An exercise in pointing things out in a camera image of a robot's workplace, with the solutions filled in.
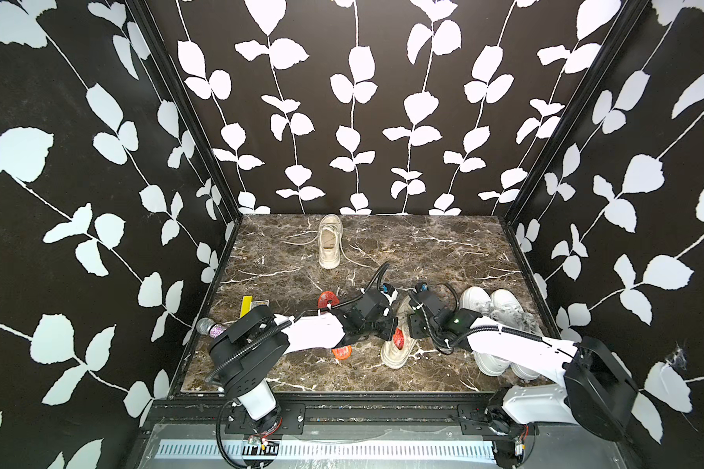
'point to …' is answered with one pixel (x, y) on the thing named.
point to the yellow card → (245, 305)
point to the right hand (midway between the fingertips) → (411, 316)
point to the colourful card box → (254, 304)
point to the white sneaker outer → (506, 310)
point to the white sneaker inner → (479, 301)
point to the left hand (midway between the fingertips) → (401, 321)
